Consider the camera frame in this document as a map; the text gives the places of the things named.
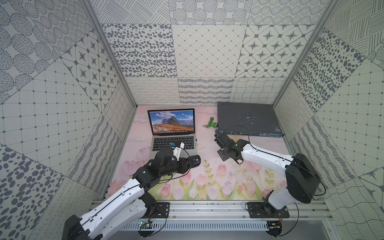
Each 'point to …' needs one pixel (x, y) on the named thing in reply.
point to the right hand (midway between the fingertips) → (227, 151)
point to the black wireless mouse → (196, 160)
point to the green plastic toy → (214, 125)
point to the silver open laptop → (168, 125)
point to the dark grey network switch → (258, 119)
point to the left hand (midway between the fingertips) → (191, 157)
